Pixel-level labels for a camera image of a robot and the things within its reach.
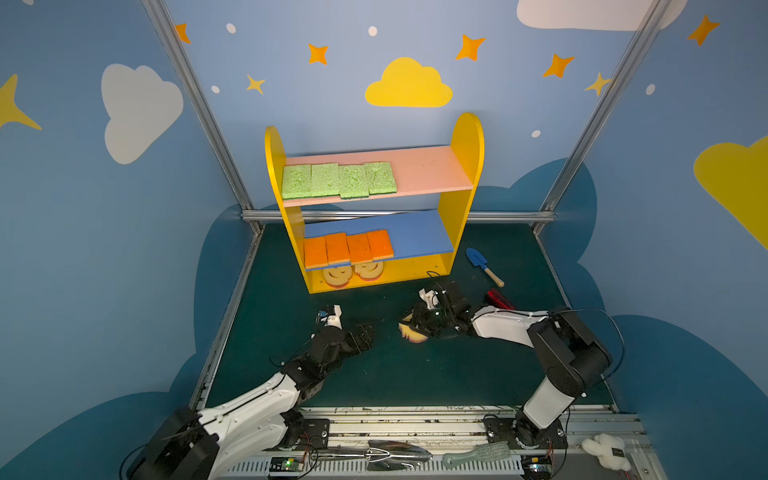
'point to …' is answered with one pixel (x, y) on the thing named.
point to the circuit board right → (536, 466)
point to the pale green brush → (491, 451)
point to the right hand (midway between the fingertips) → (406, 320)
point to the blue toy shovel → (478, 259)
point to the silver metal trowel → (382, 455)
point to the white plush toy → (609, 449)
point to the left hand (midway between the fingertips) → (364, 327)
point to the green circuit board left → (286, 464)
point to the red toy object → (496, 298)
